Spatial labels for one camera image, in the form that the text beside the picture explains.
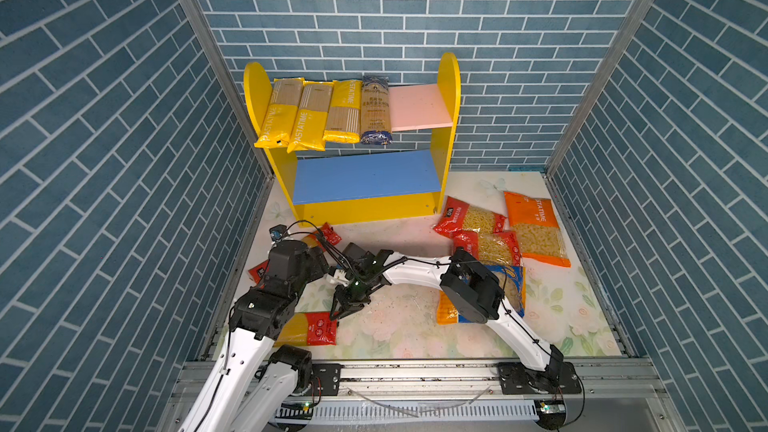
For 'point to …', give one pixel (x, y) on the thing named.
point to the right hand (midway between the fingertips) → (330, 316)
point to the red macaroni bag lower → (495, 249)
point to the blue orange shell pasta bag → (513, 281)
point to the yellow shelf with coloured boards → (349, 182)
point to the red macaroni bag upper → (458, 215)
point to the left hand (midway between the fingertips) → (314, 253)
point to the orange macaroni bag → (534, 220)
